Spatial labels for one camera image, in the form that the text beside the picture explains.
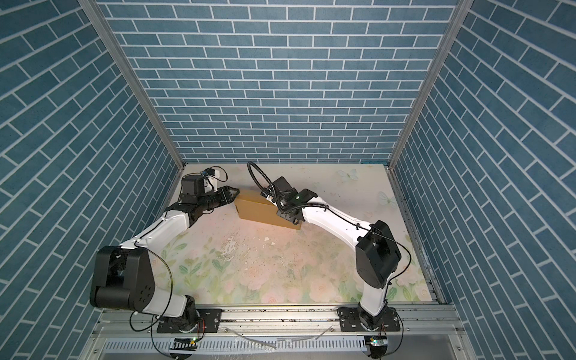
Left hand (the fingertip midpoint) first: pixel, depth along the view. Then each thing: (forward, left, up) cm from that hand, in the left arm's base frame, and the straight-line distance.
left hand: (236, 191), depth 88 cm
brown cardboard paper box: (-5, -6, -2) cm, 8 cm away
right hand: (-4, -21, -1) cm, 21 cm away
